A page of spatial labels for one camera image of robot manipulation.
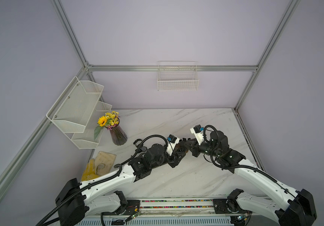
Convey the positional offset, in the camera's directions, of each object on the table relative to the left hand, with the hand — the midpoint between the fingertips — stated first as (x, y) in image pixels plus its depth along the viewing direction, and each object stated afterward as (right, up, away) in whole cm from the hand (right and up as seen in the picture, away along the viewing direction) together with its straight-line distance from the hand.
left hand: (181, 153), depth 72 cm
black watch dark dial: (-29, +3, +28) cm, 41 cm away
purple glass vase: (-40, +7, +21) cm, 46 cm away
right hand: (+2, +4, +3) cm, 5 cm away
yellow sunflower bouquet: (-41, +18, +9) cm, 46 cm away
